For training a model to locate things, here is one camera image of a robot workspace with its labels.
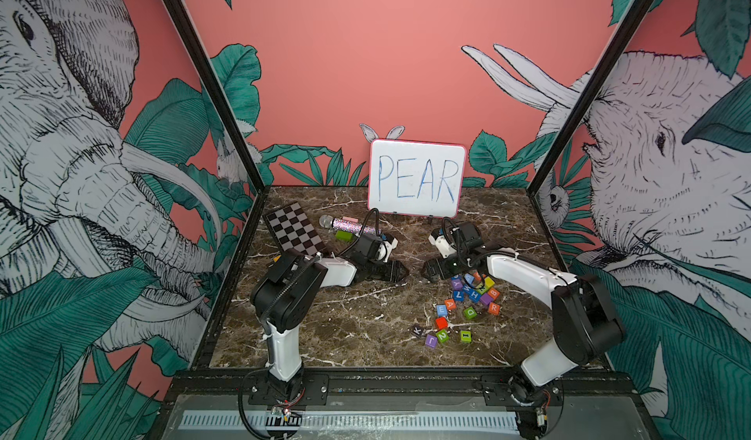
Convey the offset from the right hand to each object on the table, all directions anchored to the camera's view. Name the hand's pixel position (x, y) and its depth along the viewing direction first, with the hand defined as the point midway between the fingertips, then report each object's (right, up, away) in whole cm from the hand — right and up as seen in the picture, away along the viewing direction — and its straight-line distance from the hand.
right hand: (431, 263), depth 90 cm
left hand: (-8, -2, +3) cm, 9 cm away
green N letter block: (+2, -19, -8) cm, 21 cm away
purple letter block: (-1, -21, -9) cm, 22 cm away
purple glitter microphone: (-36, +13, +14) cm, 41 cm away
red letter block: (+2, -17, -6) cm, 18 cm away
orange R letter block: (+19, -13, -2) cm, 23 cm away
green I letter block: (+9, -20, -8) cm, 23 cm away
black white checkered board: (-48, +10, +14) cm, 51 cm away
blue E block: (+3, -14, -2) cm, 15 cm away
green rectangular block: (-29, +8, +11) cm, 32 cm away
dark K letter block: (-5, -18, -7) cm, 20 cm away
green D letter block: (+11, -15, -4) cm, 19 cm away
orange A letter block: (+5, -12, -2) cm, 14 cm away
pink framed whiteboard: (-3, +29, +15) cm, 33 cm away
